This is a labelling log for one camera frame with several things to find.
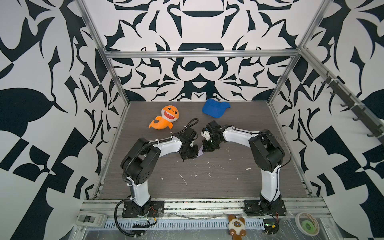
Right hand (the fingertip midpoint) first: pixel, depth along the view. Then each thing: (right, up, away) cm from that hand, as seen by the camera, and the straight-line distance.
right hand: (204, 149), depth 94 cm
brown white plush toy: (+12, -29, -27) cm, 41 cm away
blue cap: (+10, +26, +17) cm, 33 cm away
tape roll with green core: (+46, -30, -24) cm, 60 cm away
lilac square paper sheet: (-2, -2, -1) cm, 3 cm away
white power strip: (-54, -26, -26) cm, 65 cm away
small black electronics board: (+30, -31, -23) cm, 49 cm away
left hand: (-4, -2, -3) cm, 5 cm away
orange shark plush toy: (-23, +22, +7) cm, 32 cm away
